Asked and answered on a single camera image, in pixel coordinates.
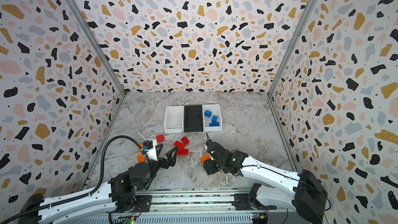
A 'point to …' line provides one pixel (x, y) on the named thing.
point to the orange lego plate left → (141, 158)
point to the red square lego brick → (160, 138)
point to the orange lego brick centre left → (205, 157)
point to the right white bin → (215, 110)
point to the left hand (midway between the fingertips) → (173, 145)
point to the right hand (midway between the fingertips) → (207, 163)
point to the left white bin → (174, 120)
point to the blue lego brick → (214, 124)
